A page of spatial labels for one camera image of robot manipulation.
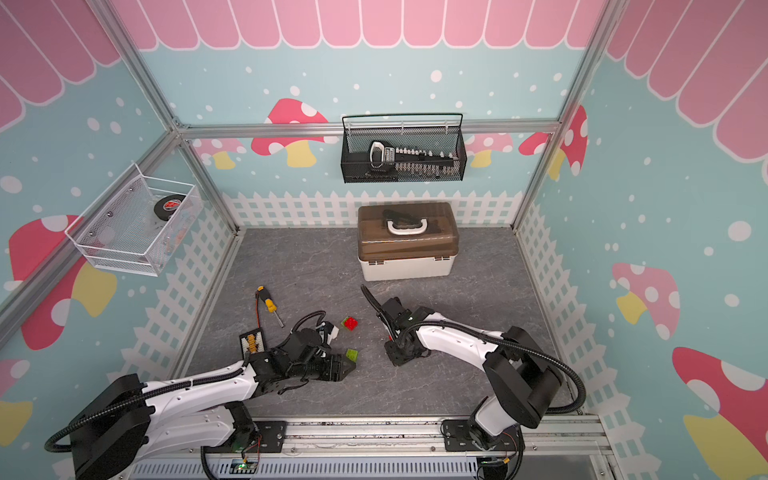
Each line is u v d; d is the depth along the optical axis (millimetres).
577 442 742
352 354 871
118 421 414
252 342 893
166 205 787
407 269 964
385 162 871
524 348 425
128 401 426
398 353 758
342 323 918
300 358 658
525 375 452
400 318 680
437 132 910
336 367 741
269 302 978
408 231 911
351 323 914
